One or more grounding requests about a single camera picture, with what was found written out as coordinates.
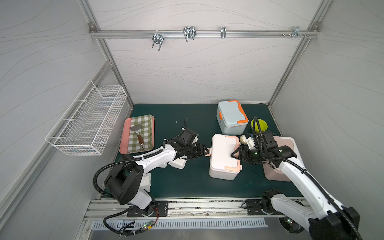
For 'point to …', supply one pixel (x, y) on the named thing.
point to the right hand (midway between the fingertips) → (236, 156)
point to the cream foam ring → (243, 139)
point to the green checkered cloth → (146, 132)
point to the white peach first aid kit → (222, 165)
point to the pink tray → (125, 136)
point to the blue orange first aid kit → (231, 118)
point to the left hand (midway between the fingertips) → (207, 154)
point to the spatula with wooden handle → (137, 129)
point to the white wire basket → (82, 125)
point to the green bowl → (263, 124)
